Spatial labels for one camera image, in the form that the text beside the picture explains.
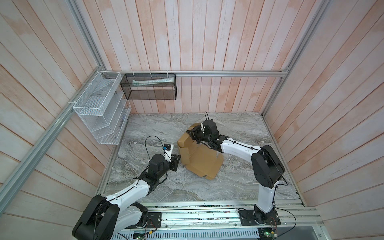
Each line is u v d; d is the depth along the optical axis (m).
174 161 0.75
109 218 0.40
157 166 0.64
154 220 0.73
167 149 0.72
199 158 0.96
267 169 0.50
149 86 1.04
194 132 0.80
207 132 0.71
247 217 0.73
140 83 0.88
